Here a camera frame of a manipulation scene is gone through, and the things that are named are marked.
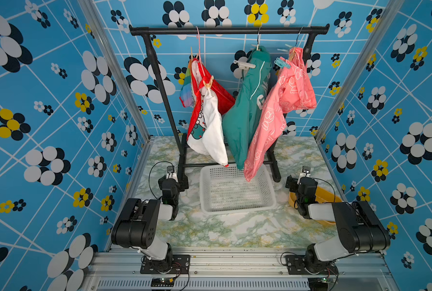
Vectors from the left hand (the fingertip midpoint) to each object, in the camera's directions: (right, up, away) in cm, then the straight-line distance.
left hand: (176, 173), depth 93 cm
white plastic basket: (+25, -9, +1) cm, 27 cm away
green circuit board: (0, -41, -21) cm, 47 cm away
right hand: (+66, -2, 0) cm, 66 cm away
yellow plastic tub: (+75, -11, -1) cm, 76 cm away
